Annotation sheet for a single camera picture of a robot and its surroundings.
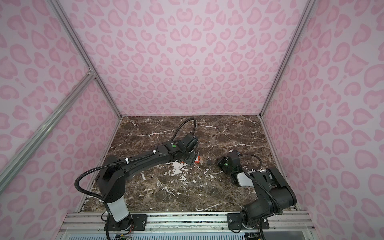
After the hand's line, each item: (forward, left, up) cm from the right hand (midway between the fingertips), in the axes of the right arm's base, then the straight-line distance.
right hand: (215, 158), depth 92 cm
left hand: (-2, +14, +8) cm, 16 cm away
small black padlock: (0, +4, -4) cm, 6 cm away
